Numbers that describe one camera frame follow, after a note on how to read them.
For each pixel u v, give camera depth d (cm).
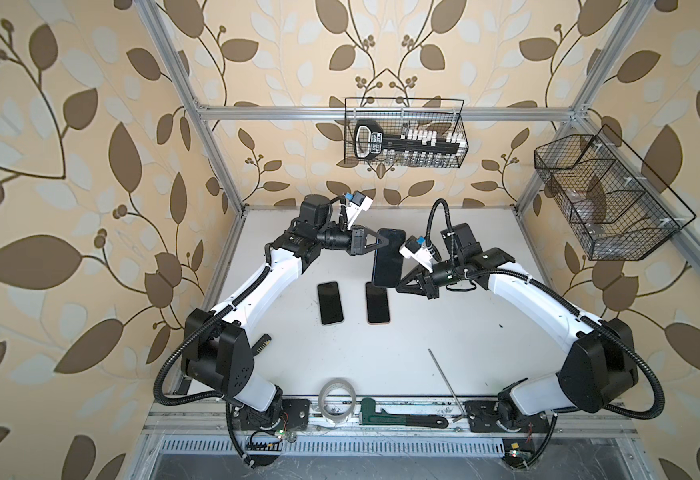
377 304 94
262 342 85
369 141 84
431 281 67
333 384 77
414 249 68
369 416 73
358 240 64
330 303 94
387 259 71
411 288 73
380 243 71
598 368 41
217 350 43
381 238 70
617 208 73
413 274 71
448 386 79
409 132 81
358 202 67
